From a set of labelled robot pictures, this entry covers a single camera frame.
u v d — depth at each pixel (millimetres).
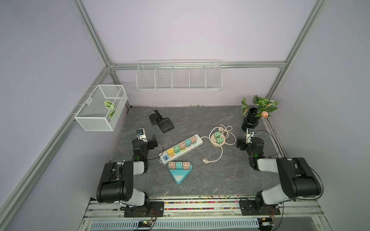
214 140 964
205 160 887
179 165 819
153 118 1076
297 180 454
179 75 997
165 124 1054
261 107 828
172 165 821
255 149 726
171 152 886
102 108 820
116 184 460
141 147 704
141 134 789
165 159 890
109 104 789
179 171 826
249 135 807
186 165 811
